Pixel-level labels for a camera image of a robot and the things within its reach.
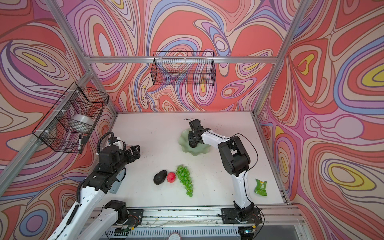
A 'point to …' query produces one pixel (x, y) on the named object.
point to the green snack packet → (260, 188)
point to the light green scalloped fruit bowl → (201, 148)
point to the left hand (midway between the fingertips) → (135, 148)
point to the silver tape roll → (82, 119)
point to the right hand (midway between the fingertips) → (194, 139)
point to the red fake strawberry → (171, 177)
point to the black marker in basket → (79, 143)
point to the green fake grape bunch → (183, 173)
